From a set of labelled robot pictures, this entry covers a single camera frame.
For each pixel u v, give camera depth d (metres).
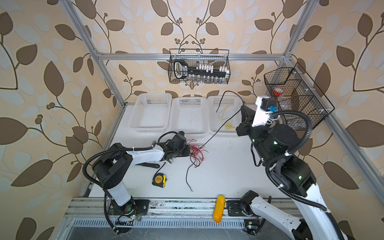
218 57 0.91
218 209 0.71
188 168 0.87
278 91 0.81
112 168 0.47
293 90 0.81
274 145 0.34
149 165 0.88
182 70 0.85
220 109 1.14
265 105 0.38
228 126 1.02
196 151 0.87
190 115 1.15
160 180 0.81
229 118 0.58
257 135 0.42
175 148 0.72
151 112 1.18
